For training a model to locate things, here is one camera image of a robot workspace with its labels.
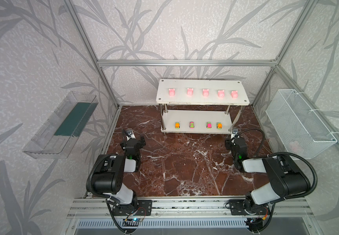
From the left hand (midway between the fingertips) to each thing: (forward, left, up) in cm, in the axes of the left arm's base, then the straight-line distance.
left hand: (134, 131), depth 93 cm
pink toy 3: (+8, -43, +27) cm, 51 cm away
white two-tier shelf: (+32, -47, -9) cm, 57 cm away
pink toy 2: (+9, -35, +26) cm, 44 cm away
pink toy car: (+7, -49, -2) cm, 50 cm away
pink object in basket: (-16, -88, +12) cm, 90 cm away
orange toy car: (+6, -28, -2) cm, 28 cm away
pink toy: (+8, -25, +27) cm, 37 cm away
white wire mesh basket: (-16, -82, +26) cm, 88 cm away
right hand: (+1, -65, 0) cm, 65 cm away
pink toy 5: (+7, -58, +27) cm, 64 cm away
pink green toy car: (+6, -37, 0) cm, 38 cm away
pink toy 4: (+7, -51, +27) cm, 58 cm away
